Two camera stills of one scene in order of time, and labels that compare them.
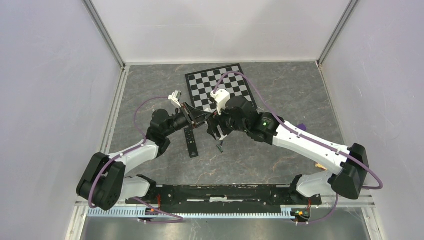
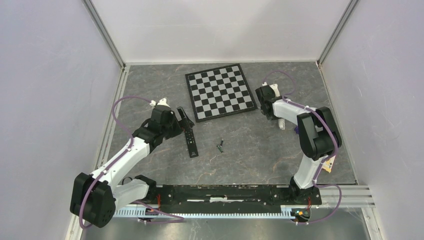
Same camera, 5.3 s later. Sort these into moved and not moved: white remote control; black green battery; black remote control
Moved: white remote control
Not moved: black green battery; black remote control
